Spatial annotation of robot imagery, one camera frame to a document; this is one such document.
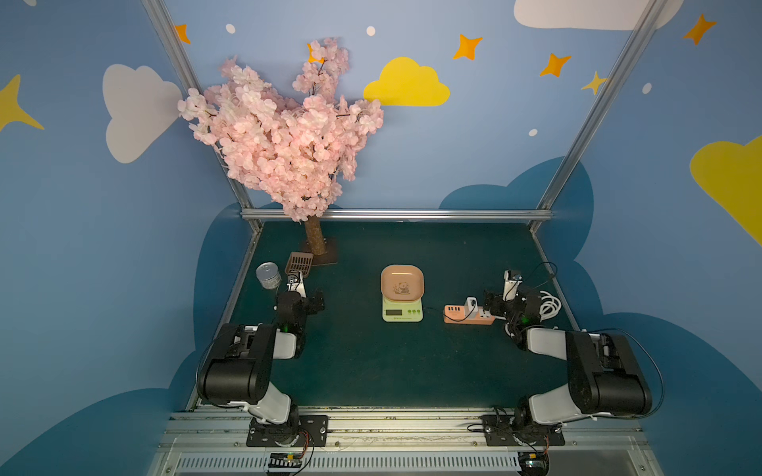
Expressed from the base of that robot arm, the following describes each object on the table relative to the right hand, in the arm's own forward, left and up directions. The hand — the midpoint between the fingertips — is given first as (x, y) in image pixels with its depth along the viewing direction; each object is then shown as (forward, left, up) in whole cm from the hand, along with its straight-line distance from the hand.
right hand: (503, 288), depth 96 cm
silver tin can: (-1, +78, +1) cm, 78 cm away
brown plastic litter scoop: (+10, +71, -4) cm, 72 cm away
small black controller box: (-46, -1, -9) cm, 47 cm away
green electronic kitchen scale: (-8, +33, -4) cm, 34 cm away
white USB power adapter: (-9, +13, +2) cm, 16 cm away
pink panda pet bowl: (+1, +33, -1) cm, 33 cm away
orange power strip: (-8, +15, -3) cm, 17 cm away
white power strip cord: (-3, -16, -4) cm, 17 cm away
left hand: (-4, +65, +2) cm, 65 cm away
